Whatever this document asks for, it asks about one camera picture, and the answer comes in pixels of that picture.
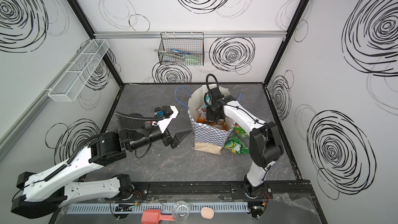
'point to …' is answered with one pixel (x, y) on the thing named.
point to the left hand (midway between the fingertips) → (184, 121)
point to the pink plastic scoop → (154, 216)
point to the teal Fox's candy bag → (202, 110)
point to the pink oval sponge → (207, 212)
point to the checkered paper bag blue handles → (209, 137)
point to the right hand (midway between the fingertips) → (207, 116)
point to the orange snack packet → (201, 117)
